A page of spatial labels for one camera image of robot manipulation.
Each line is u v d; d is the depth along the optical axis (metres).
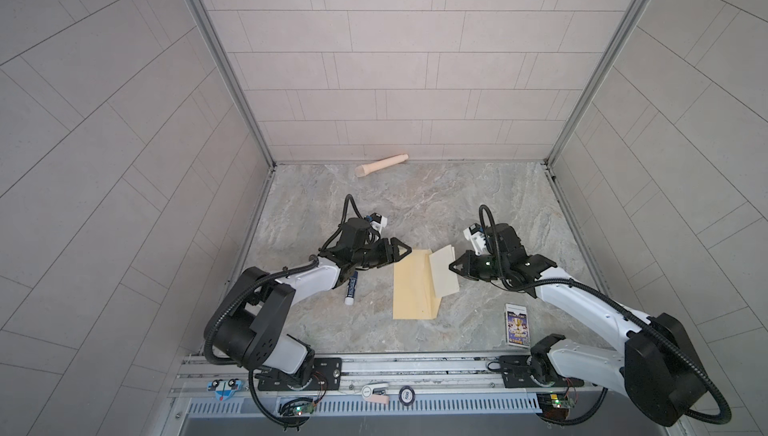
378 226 0.80
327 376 0.71
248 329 0.42
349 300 0.82
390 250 0.75
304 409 0.64
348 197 0.75
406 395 0.68
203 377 0.71
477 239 0.76
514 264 0.63
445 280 0.81
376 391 0.68
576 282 0.52
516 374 0.71
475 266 0.71
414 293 0.85
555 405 0.68
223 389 0.67
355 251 0.68
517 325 0.77
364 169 1.10
